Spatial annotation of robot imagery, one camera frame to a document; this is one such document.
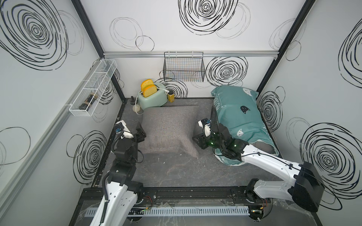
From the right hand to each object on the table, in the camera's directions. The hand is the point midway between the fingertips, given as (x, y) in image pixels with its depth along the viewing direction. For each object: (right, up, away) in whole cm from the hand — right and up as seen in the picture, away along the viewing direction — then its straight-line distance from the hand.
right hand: (194, 138), depth 76 cm
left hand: (-32, +8, -6) cm, 33 cm away
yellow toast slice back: (-33, +35, +25) cm, 54 cm away
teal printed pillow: (+32, +18, +19) cm, 41 cm away
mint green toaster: (-25, +22, +29) cm, 44 cm away
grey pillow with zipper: (-14, +4, +3) cm, 15 cm away
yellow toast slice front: (-30, +29, +22) cm, 48 cm away
